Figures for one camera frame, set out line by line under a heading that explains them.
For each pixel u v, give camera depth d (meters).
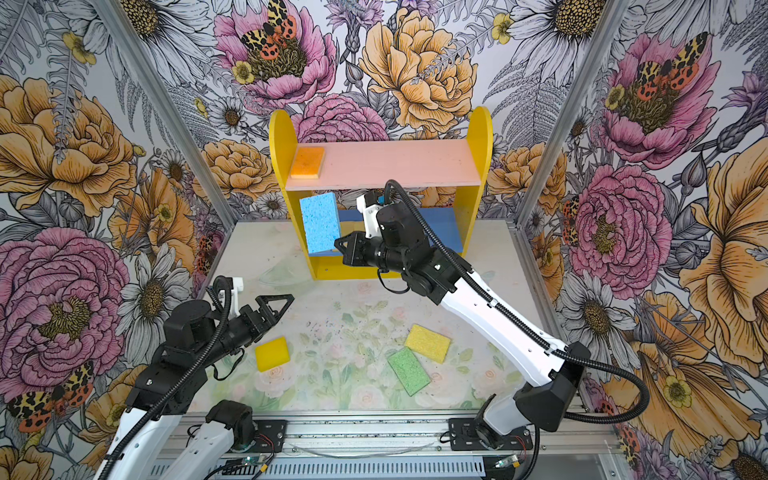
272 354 0.87
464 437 0.73
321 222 0.64
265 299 0.60
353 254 0.55
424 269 0.47
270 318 0.58
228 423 0.63
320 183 0.75
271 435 0.74
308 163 0.78
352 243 0.55
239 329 0.59
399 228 0.46
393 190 1.16
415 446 0.74
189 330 0.49
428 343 0.89
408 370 0.83
